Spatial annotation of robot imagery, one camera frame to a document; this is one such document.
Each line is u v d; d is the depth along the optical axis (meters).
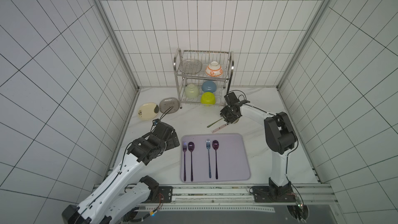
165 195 0.72
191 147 0.87
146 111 1.04
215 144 0.88
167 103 1.08
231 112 0.74
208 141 0.90
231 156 0.86
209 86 1.12
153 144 0.51
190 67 0.95
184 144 0.88
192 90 1.07
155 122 0.67
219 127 0.97
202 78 0.91
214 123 0.99
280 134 0.53
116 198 0.42
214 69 0.87
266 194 0.72
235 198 0.73
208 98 1.01
